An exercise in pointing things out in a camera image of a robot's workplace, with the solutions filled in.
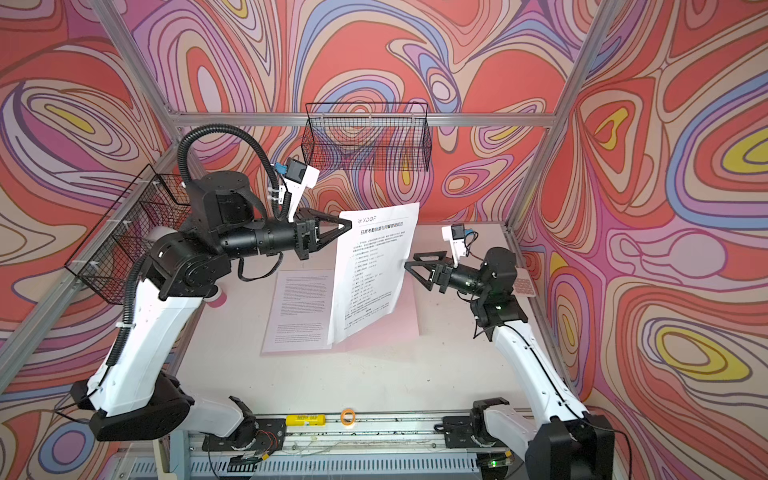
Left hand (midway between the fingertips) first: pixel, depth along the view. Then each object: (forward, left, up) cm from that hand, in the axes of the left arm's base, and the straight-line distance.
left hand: (350, 225), depth 50 cm
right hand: (+5, -12, -20) cm, 24 cm away
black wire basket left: (+8, +58, -18) cm, 61 cm away
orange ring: (-19, +4, -51) cm, 55 cm away
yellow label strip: (-20, +16, -49) cm, 56 cm away
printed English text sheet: (+11, +22, -51) cm, 57 cm away
